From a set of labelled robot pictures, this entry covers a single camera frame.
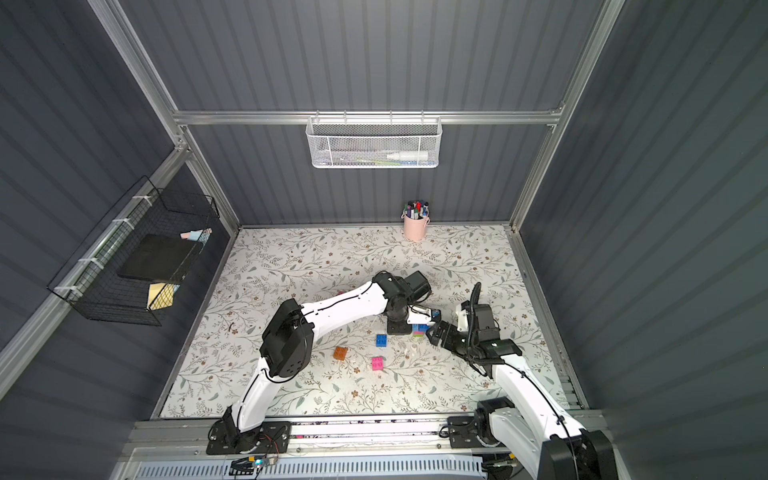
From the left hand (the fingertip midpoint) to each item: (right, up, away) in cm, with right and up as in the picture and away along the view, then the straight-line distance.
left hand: (407, 327), depth 87 cm
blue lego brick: (-8, -4, +2) cm, 9 cm away
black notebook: (-63, +21, -13) cm, 68 cm away
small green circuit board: (-41, -30, -16) cm, 53 cm away
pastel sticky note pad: (-60, +27, -5) cm, 66 cm away
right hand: (+9, -2, -3) cm, 10 cm away
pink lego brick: (-9, -9, -3) cm, 13 cm away
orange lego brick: (-20, -7, -2) cm, 21 cm away
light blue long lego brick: (+4, 0, 0) cm, 4 cm away
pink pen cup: (+5, +31, +28) cm, 42 cm away
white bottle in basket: (+1, +53, +6) cm, 53 cm away
